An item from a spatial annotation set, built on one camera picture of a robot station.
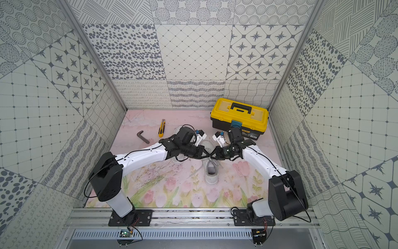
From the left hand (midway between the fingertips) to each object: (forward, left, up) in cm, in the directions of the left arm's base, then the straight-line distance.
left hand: (211, 152), depth 79 cm
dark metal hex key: (+19, +47, -15) cm, 53 cm away
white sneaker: (-3, 0, -9) cm, 10 cm away
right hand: (-1, 0, -4) cm, 4 cm away
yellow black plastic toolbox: (+24, -27, 0) cm, 36 cm away
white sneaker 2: (+25, +22, -11) cm, 35 cm away
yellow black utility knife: (+26, +35, -14) cm, 46 cm away
